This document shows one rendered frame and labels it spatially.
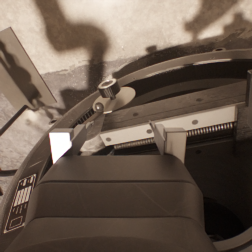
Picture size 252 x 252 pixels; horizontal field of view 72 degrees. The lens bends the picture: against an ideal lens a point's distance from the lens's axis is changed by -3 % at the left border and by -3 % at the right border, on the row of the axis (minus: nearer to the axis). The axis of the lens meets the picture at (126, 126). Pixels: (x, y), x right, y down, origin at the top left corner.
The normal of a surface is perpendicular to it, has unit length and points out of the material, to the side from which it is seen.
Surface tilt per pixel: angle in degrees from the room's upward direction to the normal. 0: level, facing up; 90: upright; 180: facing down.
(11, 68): 0
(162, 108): 90
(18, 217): 90
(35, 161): 90
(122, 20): 0
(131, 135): 2
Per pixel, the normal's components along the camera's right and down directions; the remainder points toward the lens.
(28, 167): -0.32, -0.75
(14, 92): -0.11, 0.63
